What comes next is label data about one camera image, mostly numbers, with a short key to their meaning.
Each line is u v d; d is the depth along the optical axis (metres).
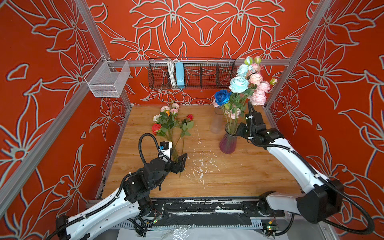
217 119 0.94
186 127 1.01
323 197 0.39
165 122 1.06
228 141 0.88
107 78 0.95
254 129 0.59
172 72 0.90
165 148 0.59
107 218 0.54
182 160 0.63
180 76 0.90
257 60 0.64
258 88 0.68
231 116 0.72
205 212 0.73
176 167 0.61
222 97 0.58
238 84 0.58
